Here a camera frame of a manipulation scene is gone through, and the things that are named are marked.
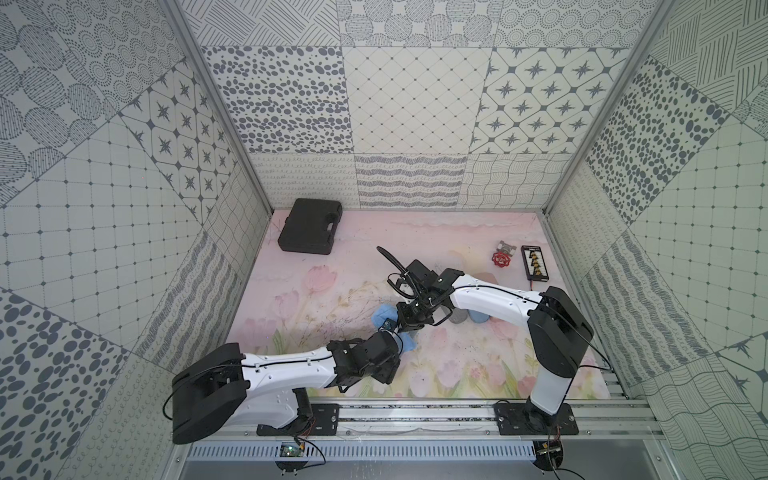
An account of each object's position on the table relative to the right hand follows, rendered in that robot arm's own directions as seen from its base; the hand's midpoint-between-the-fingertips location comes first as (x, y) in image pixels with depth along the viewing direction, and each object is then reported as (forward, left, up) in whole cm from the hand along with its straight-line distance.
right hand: (400, 331), depth 82 cm
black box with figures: (+28, -47, -6) cm, 55 cm away
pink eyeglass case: (+23, -29, -7) cm, 38 cm away
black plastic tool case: (+41, +35, -1) cm, 54 cm away
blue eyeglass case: (-7, -16, +25) cm, 30 cm away
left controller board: (-27, +27, -8) cm, 39 cm away
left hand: (-8, +1, -4) cm, 9 cm away
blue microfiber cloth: (+5, +3, +3) cm, 6 cm away
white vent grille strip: (-27, +8, -7) cm, 29 cm away
